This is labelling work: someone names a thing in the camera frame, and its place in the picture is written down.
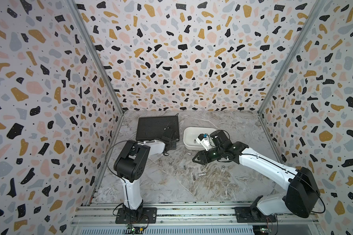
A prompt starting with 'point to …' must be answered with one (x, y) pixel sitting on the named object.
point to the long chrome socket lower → (202, 174)
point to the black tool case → (152, 128)
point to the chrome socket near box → (189, 153)
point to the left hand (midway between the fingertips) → (172, 142)
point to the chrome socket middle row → (175, 167)
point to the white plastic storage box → (190, 134)
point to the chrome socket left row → (170, 162)
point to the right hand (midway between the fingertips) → (195, 160)
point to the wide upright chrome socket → (223, 167)
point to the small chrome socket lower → (194, 177)
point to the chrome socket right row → (185, 168)
